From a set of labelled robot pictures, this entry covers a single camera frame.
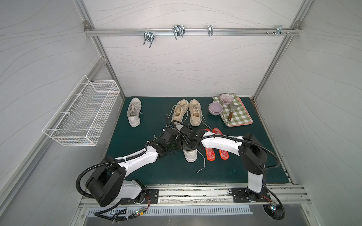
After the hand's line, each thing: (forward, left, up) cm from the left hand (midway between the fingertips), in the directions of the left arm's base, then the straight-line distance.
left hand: (183, 142), depth 85 cm
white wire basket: (0, +51, +22) cm, 56 cm away
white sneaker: (-8, -4, 0) cm, 9 cm away
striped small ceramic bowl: (+45, -35, -6) cm, 57 cm away
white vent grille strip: (-35, +20, -8) cm, 41 cm away
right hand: (+1, -1, -5) cm, 5 cm away
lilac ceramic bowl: (+33, -25, -6) cm, 42 cm away
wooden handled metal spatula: (+35, -38, -6) cm, 52 cm away
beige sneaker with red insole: (+28, -8, -1) cm, 29 cm away
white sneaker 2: (+24, +37, -1) cm, 44 cm away
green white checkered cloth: (+30, -39, -8) cm, 50 cm away
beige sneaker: (+27, +3, -1) cm, 27 cm away
